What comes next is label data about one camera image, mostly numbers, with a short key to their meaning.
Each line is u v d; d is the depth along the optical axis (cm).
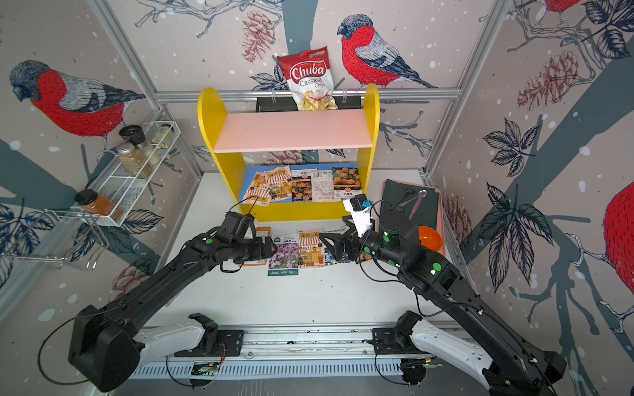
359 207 51
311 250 93
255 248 72
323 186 96
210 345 66
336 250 53
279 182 98
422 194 110
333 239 53
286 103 92
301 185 98
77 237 66
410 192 112
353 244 52
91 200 59
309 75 83
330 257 92
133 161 71
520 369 38
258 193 94
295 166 122
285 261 90
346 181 98
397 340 66
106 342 38
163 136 85
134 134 73
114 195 73
